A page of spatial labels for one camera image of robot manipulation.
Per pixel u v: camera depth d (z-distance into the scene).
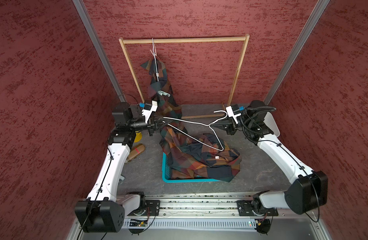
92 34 0.80
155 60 0.73
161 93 0.69
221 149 0.76
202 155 0.79
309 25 0.77
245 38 0.68
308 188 0.40
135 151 0.92
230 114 0.54
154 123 0.57
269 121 1.10
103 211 0.37
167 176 0.79
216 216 0.73
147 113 0.55
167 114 0.81
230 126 0.60
